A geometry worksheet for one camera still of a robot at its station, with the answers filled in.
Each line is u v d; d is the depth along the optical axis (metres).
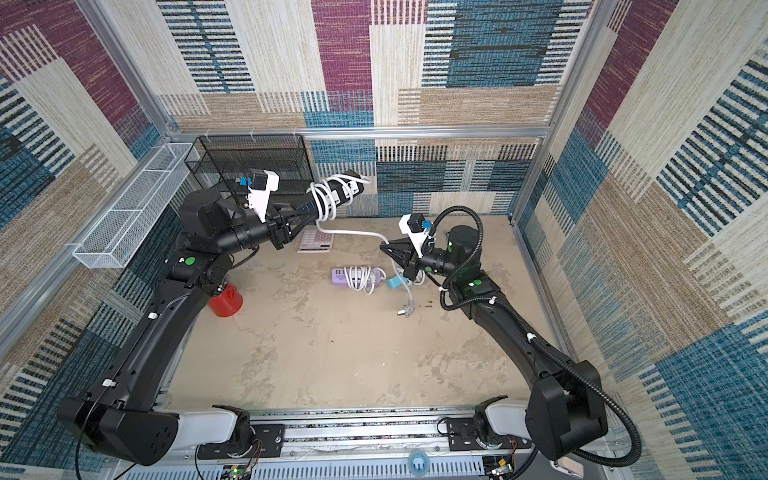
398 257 0.69
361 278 0.97
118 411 0.37
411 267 0.64
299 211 0.61
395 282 0.97
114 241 0.71
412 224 0.60
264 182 0.54
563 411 0.40
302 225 0.62
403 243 0.67
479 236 0.55
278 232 0.56
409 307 0.80
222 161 1.02
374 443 0.74
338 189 0.63
